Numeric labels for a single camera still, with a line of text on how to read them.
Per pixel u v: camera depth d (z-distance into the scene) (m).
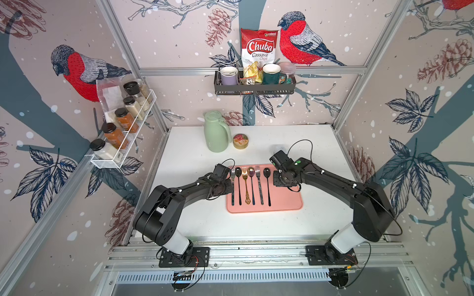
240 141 1.10
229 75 0.80
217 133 0.97
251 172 0.98
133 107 0.76
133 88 0.79
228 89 0.89
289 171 0.63
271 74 0.81
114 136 0.65
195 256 0.73
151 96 0.90
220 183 0.72
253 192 0.92
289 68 0.85
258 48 0.79
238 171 0.98
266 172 0.97
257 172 0.98
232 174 0.98
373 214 0.44
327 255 0.66
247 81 0.85
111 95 0.70
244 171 0.98
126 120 0.71
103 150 0.60
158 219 0.44
